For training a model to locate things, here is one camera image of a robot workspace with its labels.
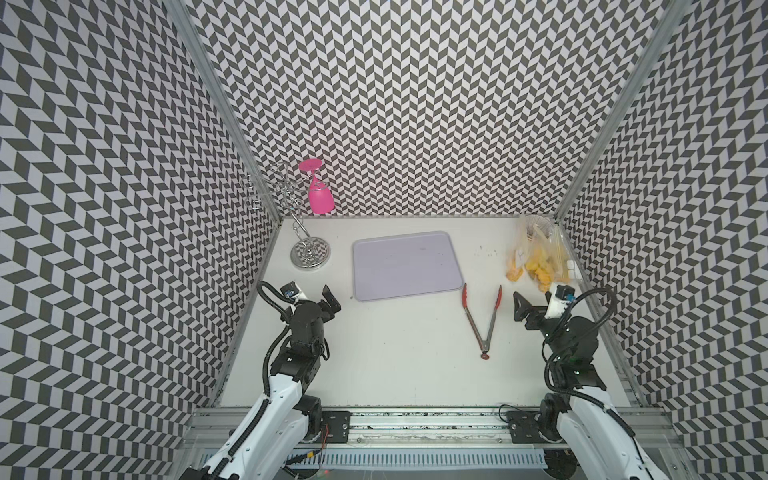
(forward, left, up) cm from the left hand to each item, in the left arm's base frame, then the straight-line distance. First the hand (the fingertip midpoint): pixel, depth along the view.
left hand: (313, 295), depth 82 cm
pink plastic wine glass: (+33, +2, +7) cm, 34 cm away
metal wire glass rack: (+24, +8, -11) cm, 27 cm away
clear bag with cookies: (+14, -61, -3) cm, 63 cm away
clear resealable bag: (+10, -75, -1) cm, 75 cm away
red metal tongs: (-12, -49, -13) cm, 52 cm away
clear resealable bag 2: (+18, -72, -4) cm, 74 cm away
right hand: (-1, -60, -1) cm, 60 cm away
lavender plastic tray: (+18, -26, -12) cm, 34 cm away
